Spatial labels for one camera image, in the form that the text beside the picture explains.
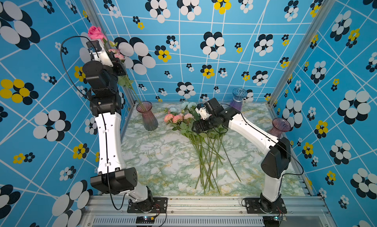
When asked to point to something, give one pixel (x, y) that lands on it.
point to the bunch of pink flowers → (207, 146)
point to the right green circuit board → (273, 221)
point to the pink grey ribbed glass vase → (150, 123)
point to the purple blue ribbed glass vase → (238, 94)
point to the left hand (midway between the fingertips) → (112, 50)
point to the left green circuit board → (145, 219)
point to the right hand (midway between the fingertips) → (200, 126)
